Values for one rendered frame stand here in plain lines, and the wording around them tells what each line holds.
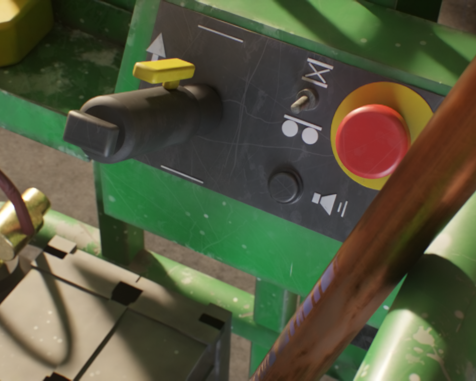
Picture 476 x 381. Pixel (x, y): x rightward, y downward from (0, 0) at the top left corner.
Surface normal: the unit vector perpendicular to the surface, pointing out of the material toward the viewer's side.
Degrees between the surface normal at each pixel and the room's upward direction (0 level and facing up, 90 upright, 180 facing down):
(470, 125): 87
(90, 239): 9
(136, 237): 90
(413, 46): 0
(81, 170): 0
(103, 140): 58
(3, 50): 90
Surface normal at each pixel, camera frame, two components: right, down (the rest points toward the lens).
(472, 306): 0.43, -0.45
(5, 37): 0.40, 0.68
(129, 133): 0.02, 0.18
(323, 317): -0.70, 0.43
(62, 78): 0.04, -0.69
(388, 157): -0.37, 0.17
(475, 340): 0.65, -0.24
